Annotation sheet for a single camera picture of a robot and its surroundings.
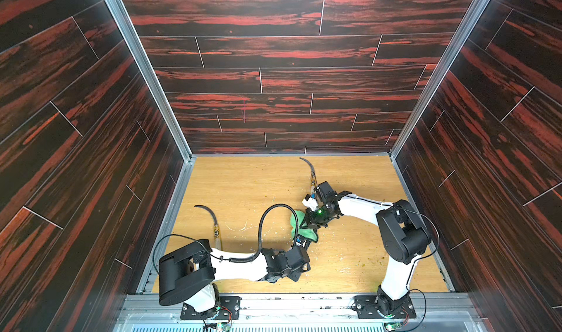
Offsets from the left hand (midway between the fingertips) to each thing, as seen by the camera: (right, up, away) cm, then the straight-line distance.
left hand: (300, 268), depth 82 cm
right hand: (+3, +14, +11) cm, 18 cm away
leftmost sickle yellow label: (-35, +13, +8) cm, 38 cm away
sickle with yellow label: (+8, +32, +22) cm, 40 cm away
